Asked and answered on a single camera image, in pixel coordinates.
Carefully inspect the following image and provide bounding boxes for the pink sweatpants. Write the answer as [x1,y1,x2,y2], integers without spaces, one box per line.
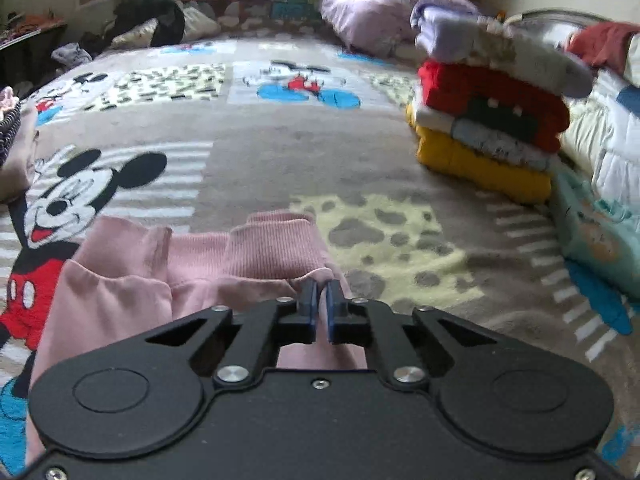
[24,210,371,466]

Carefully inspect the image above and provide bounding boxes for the lavender folded garment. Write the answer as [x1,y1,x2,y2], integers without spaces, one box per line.
[409,0,595,99]

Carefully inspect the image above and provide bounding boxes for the Mickey Mouse bed blanket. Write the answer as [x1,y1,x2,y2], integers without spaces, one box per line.
[1,39,639,479]

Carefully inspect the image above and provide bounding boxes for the pink floral pillow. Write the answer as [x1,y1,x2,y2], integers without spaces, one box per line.
[319,0,478,58]

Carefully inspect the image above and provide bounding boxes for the teal lion print sweatshirt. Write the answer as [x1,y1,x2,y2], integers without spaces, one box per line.
[549,169,639,300]

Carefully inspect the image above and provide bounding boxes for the blue and red quilt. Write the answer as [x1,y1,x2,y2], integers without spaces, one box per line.
[565,22,640,87]

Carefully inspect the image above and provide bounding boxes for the red folded sweater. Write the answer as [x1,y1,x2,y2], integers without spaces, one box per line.
[418,61,570,154]

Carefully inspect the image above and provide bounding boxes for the white patterned folded garment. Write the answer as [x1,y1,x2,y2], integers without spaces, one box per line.
[409,86,558,171]

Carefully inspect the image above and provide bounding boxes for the dark side desk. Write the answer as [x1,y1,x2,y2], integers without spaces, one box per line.
[1,22,67,89]

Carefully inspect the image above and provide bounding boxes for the black garment pile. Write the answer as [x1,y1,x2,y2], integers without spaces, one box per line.
[79,0,186,58]

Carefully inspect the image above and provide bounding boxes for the yellow folded garment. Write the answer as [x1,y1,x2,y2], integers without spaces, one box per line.
[406,104,552,204]

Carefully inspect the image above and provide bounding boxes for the folded beige striped clothes stack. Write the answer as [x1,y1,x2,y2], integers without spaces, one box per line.
[1,87,38,203]

